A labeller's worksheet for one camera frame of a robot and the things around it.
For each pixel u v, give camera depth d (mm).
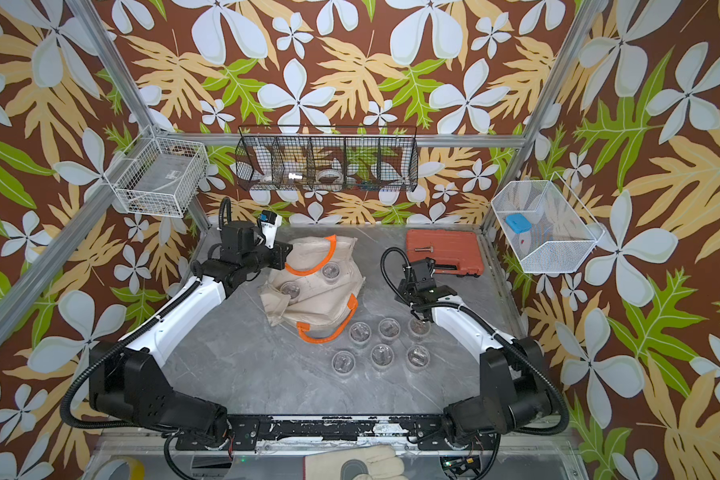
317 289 1014
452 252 1104
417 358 816
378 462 700
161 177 862
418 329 862
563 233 772
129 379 413
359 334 861
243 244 637
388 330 865
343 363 804
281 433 750
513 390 426
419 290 686
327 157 960
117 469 699
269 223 719
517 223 858
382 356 820
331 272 987
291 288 956
